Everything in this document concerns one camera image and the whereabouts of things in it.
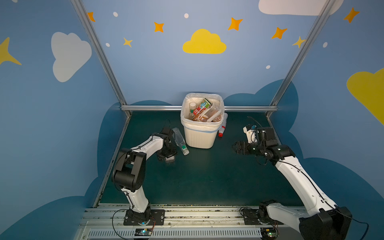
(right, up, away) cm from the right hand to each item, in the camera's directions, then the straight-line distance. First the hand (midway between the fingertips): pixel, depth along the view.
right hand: (240, 143), depth 79 cm
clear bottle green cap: (-35, -1, +22) cm, 41 cm away
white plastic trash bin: (-21, +4, +8) cm, 23 cm away
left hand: (-39, -9, +14) cm, 42 cm away
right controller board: (+11, -43, -8) cm, 45 cm away
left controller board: (-50, -42, -8) cm, 66 cm away
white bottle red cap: (-5, +7, +28) cm, 29 cm away
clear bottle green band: (-26, +22, +13) cm, 37 cm away
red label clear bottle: (-19, +23, +9) cm, 31 cm away
